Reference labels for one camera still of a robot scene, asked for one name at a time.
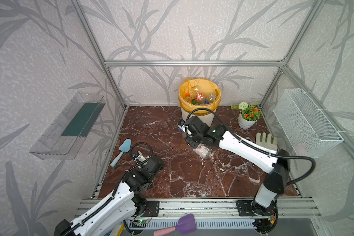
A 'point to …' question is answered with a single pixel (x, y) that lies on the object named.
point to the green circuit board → (143, 221)
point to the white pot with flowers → (248, 115)
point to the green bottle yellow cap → (195, 103)
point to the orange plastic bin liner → (204, 86)
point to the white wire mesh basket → (308, 132)
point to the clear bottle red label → (198, 96)
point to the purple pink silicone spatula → (187, 224)
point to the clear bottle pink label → (203, 151)
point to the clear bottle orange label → (188, 97)
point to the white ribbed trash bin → (208, 118)
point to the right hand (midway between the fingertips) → (191, 130)
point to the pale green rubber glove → (267, 140)
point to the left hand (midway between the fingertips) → (156, 158)
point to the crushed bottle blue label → (211, 98)
